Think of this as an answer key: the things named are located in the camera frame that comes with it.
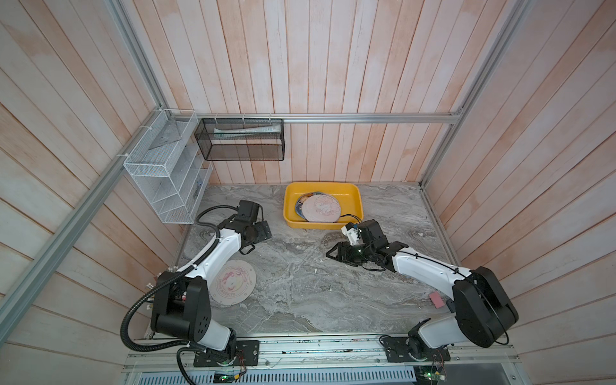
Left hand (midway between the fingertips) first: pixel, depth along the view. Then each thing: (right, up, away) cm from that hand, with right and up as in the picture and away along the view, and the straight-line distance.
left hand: (257, 238), depth 89 cm
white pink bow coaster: (-9, -17, -1) cm, 19 cm away
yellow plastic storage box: (+40, +18, +24) cm, 50 cm away
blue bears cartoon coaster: (+15, +13, +21) cm, 29 cm away
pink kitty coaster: (+26, +11, +18) cm, 33 cm away
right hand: (+28, -6, -4) cm, 28 cm away
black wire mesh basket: (-10, +42, +15) cm, 46 cm away
